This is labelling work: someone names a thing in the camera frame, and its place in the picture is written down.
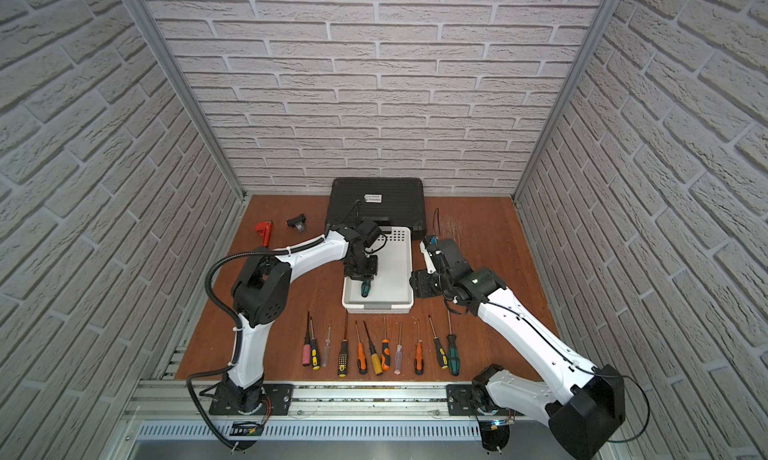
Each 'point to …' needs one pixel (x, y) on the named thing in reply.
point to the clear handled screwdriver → (399, 355)
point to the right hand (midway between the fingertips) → (422, 277)
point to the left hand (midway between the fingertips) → (375, 273)
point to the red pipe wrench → (265, 230)
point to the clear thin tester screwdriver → (327, 349)
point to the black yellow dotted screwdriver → (343, 357)
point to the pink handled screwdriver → (306, 353)
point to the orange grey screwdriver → (362, 361)
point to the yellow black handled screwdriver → (374, 356)
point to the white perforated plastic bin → (391, 290)
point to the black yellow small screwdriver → (315, 359)
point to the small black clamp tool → (298, 222)
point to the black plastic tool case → (391, 202)
